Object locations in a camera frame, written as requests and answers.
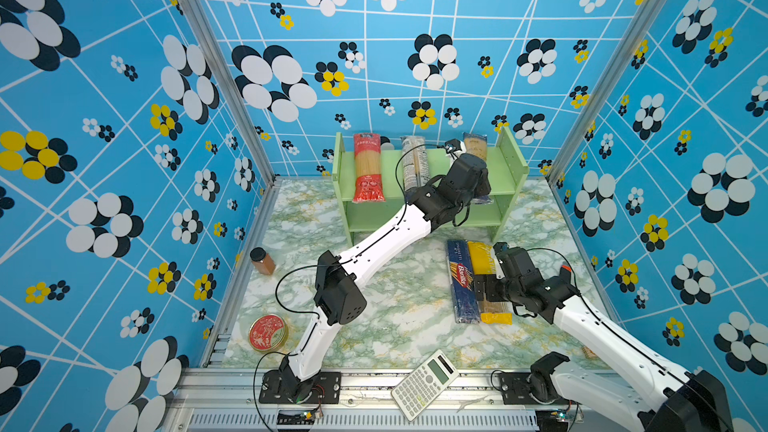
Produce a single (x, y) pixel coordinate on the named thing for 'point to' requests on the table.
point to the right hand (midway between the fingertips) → (488, 283)
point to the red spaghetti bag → (368, 181)
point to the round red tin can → (268, 332)
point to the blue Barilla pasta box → (462, 284)
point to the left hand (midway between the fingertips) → (486, 173)
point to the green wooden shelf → (507, 170)
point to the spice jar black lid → (262, 260)
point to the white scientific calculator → (420, 388)
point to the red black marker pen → (565, 272)
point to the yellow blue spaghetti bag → (476, 146)
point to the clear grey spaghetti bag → (415, 162)
